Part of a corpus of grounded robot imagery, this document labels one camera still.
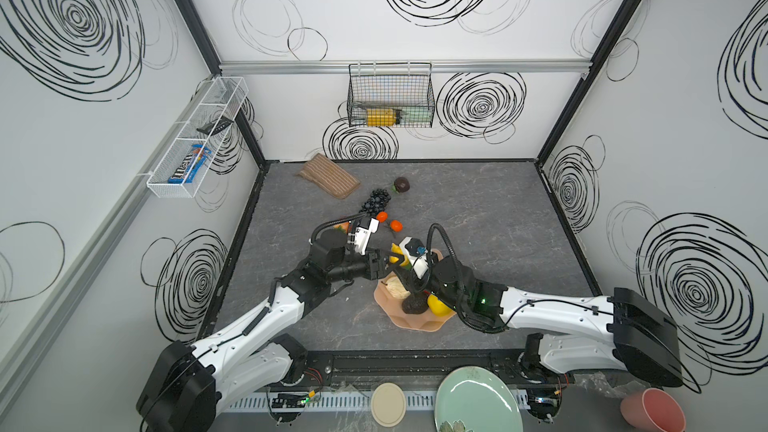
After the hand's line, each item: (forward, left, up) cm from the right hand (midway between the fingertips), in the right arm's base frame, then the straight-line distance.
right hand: (395, 257), depth 74 cm
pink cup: (-29, -54, -10) cm, 62 cm away
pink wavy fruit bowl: (-7, +1, -15) cm, 17 cm away
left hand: (-2, -1, +1) cm, 3 cm away
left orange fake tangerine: (+22, +5, -15) cm, 27 cm away
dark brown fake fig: (+36, -2, -14) cm, 39 cm away
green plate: (-27, -19, -18) cm, 38 cm away
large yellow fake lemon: (-9, -11, -9) cm, 17 cm away
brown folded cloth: (+43, +26, -17) cm, 53 cm away
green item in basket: (+38, -6, +16) cm, 41 cm away
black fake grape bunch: (+27, +7, -13) cm, 31 cm away
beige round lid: (-29, +1, -12) cm, 31 cm away
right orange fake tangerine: (+20, 0, -16) cm, 25 cm away
